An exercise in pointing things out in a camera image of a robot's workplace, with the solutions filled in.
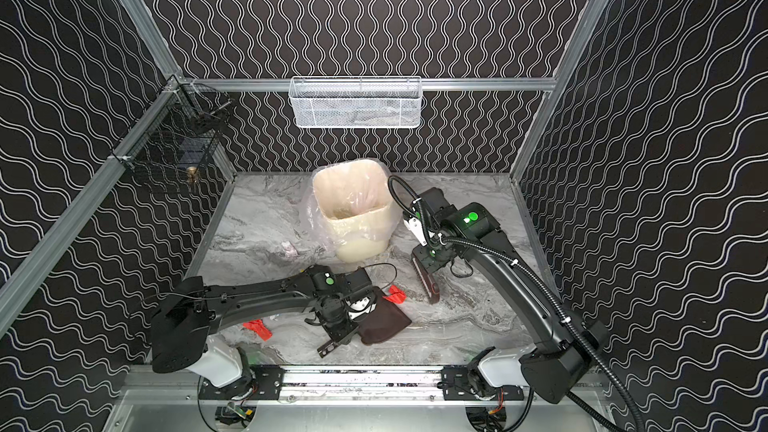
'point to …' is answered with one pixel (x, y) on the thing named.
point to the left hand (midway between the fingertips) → (353, 344)
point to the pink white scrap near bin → (290, 250)
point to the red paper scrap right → (396, 295)
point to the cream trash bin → (355, 198)
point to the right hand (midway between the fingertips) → (431, 255)
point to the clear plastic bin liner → (316, 222)
